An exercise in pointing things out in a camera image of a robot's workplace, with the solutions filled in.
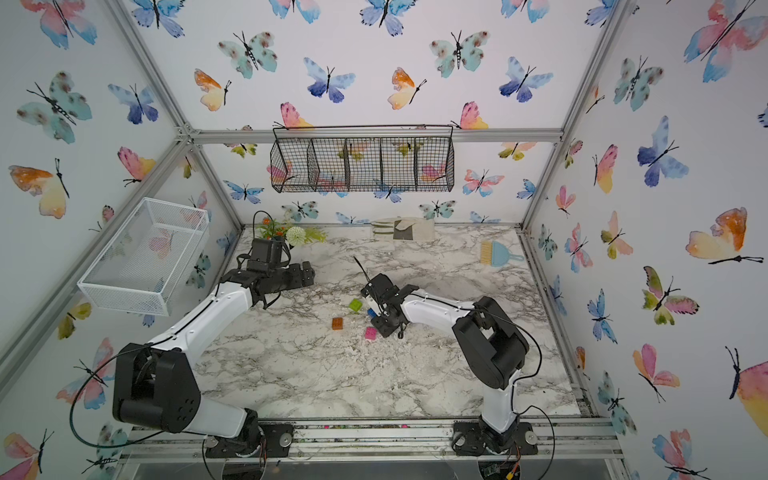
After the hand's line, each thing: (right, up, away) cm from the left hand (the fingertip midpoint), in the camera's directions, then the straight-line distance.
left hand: (303, 271), depth 88 cm
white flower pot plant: (-5, +11, +7) cm, 14 cm away
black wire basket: (+16, +36, +9) cm, 41 cm away
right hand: (+24, -15, +3) cm, 29 cm away
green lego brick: (+14, -11, +8) cm, 20 cm away
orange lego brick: (+9, -16, +5) cm, 19 cm away
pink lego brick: (+20, -19, +3) cm, 27 cm away
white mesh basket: (-66, +2, +22) cm, 70 cm away
